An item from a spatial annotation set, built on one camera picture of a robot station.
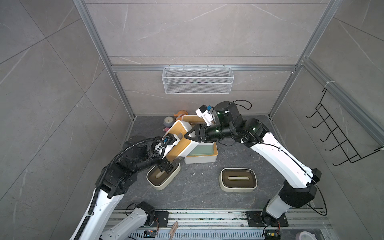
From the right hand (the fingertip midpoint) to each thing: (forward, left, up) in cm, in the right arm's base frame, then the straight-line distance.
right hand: (190, 137), depth 59 cm
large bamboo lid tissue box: (+8, 0, -38) cm, 39 cm away
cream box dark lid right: (-6, -24, -32) cm, 40 cm away
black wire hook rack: (-5, -66, -6) cm, 66 cm away
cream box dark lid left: (-5, +19, -32) cm, 37 cm away
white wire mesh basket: (+54, -4, -8) cm, 55 cm away
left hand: (-2, +6, -3) cm, 7 cm away
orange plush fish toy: (+44, +10, -31) cm, 54 cm away
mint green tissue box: (+11, -7, -30) cm, 32 cm away
